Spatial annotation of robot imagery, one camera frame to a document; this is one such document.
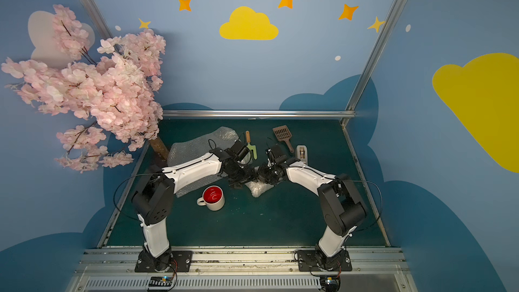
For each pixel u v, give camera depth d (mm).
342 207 467
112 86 598
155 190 540
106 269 747
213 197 883
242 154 752
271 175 787
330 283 733
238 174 780
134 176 990
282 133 1180
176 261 735
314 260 746
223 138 1146
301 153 1015
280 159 733
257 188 839
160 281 730
